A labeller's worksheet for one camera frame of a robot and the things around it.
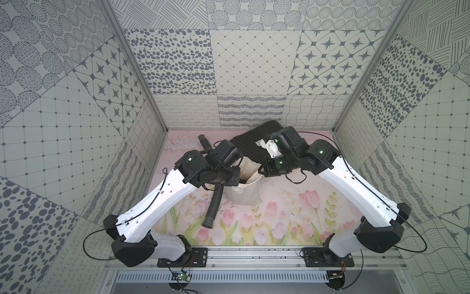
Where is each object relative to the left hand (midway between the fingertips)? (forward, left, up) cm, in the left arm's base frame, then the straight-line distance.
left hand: (236, 172), depth 66 cm
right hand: (+1, -9, 0) cm, 9 cm away
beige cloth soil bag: (-1, -5, -15) cm, 16 cm away
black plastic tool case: (+34, -3, -21) cm, 40 cm away
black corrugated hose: (-9, +13, -27) cm, 31 cm away
